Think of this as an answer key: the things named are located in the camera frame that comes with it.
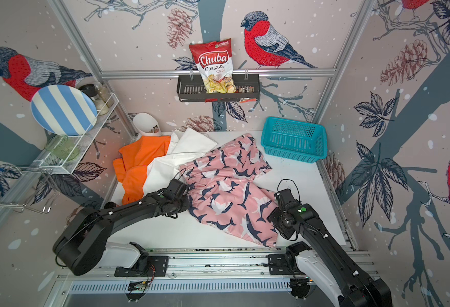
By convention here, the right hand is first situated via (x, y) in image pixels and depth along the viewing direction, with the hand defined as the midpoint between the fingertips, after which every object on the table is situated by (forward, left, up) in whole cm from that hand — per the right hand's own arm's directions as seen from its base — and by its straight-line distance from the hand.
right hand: (272, 220), depth 81 cm
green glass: (+14, +83, +29) cm, 89 cm away
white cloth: (+43, +48, -1) cm, 64 cm away
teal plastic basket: (+52, -22, -5) cm, 57 cm away
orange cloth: (+25, +73, -1) cm, 77 cm away
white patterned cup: (+51, +71, +8) cm, 87 cm away
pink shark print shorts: (+14, +23, -4) cm, 27 cm away
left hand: (+8, +38, -3) cm, 39 cm away
